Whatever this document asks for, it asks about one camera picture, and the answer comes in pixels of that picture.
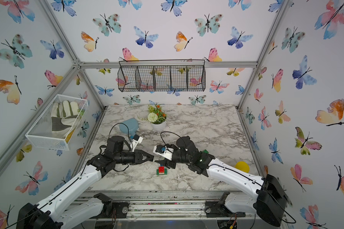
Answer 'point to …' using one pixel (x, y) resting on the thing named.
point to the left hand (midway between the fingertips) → (152, 157)
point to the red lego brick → (161, 170)
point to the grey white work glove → (63, 116)
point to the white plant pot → (158, 127)
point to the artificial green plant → (155, 115)
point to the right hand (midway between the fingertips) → (159, 152)
